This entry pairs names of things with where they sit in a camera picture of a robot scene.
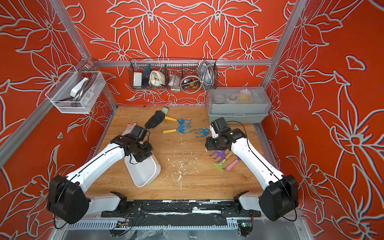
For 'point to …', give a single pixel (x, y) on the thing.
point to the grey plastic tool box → (238, 104)
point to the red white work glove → (129, 128)
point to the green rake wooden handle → (220, 165)
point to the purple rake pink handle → (230, 166)
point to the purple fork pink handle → (220, 154)
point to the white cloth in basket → (156, 78)
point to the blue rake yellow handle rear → (182, 121)
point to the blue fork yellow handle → (205, 132)
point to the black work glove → (156, 119)
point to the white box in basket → (137, 79)
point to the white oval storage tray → (144, 173)
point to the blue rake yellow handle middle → (182, 129)
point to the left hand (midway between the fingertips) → (154, 151)
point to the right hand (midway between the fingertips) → (207, 144)
